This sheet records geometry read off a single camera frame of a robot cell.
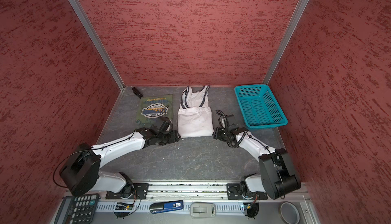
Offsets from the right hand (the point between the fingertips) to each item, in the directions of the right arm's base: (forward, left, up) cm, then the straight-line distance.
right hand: (215, 137), depth 89 cm
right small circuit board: (-33, -13, -6) cm, 36 cm away
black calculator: (-33, +66, -1) cm, 74 cm away
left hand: (-2, +23, +2) cm, 23 cm away
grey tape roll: (-37, -31, -5) cm, 49 cm away
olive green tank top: (+24, +45, -2) cm, 51 cm away
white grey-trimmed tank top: (+16, +12, -1) cm, 20 cm away
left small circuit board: (-32, +47, -6) cm, 57 cm away
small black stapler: (+39, +57, 0) cm, 69 cm away
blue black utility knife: (-33, +28, +2) cm, 43 cm away
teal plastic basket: (+25, -36, -5) cm, 44 cm away
